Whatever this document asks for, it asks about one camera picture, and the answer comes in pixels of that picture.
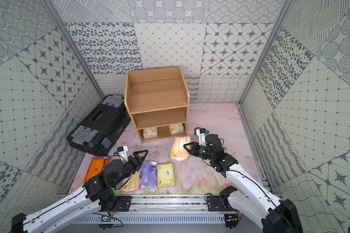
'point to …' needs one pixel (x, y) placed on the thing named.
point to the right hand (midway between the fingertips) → (185, 148)
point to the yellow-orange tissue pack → (131, 183)
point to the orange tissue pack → (96, 167)
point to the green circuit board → (104, 218)
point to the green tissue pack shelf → (165, 174)
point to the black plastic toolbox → (96, 134)
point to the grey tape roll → (197, 128)
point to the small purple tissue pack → (148, 174)
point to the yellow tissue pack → (178, 152)
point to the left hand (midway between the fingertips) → (146, 152)
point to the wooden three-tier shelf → (157, 98)
